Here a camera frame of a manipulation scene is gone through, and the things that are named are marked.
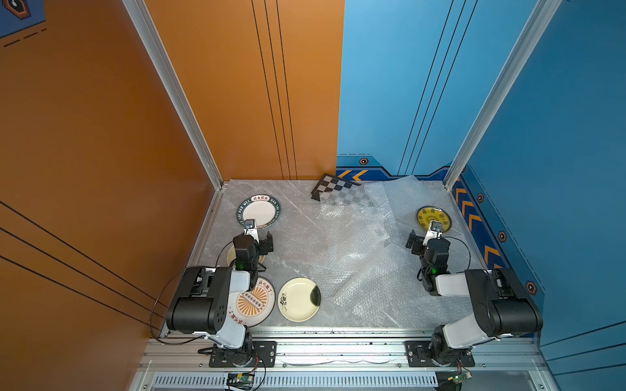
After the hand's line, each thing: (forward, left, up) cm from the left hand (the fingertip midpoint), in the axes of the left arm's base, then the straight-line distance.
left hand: (257, 229), depth 95 cm
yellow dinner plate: (+14, -72, -7) cm, 73 cm away
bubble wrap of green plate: (+23, -65, -5) cm, 69 cm away
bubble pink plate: (-21, -47, -6) cm, 52 cm away
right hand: (-1, -65, 0) cm, 65 cm away
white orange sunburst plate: (-27, -3, -7) cm, 28 cm away
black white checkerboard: (+29, -28, -4) cm, 41 cm away
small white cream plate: (-24, -18, -7) cm, 31 cm away
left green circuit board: (-47, -2, -8) cm, 47 cm away
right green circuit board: (-46, -66, -7) cm, 80 cm away
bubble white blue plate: (+16, +1, -7) cm, 18 cm away
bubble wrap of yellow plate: (-26, -57, -7) cm, 62 cm away
